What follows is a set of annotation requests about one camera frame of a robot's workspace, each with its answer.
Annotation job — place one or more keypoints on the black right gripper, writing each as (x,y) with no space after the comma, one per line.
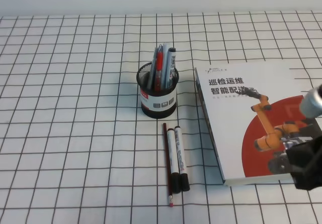
(305,164)

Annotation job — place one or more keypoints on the grey marker black end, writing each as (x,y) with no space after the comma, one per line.
(185,185)

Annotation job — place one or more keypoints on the black mesh pen holder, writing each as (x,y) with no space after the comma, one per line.
(160,104)

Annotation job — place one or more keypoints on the grey marker in holder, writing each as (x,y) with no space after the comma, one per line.
(170,67)

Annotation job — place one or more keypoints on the grey pen in holder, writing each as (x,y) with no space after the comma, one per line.
(153,66)

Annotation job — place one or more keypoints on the red pen in holder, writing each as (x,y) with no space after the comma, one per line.
(158,72)

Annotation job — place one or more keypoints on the white marker in holder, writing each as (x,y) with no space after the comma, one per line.
(166,47)

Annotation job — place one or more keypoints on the white robot brochure book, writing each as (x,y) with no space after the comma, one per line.
(252,113)

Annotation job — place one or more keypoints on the white marker black cap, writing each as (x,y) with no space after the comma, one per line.
(175,175)

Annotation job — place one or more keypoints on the dark red pencil with eraser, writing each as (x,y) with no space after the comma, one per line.
(168,166)

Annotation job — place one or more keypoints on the white grid tablecloth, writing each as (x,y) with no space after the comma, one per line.
(76,146)

